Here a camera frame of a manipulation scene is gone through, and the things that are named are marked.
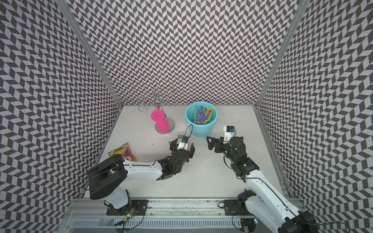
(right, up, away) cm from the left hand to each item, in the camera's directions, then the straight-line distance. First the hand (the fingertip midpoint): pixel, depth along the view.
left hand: (185, 142), depth 85 cm
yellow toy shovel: (+14, +20, +11) cm, 27 cm away
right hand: (+16, +2, -6) cm, 17 cm away
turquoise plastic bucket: (+9, +7, +14) cm, 18 cm away
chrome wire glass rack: (-14, +27, -2) cm, 30 cm away
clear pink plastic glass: (-3, +3, -2) cm, 5 cm away
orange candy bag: (-39, -6, +6) cm, 40 cm away
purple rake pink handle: (+10, +18, +12) cm, 23 cm away
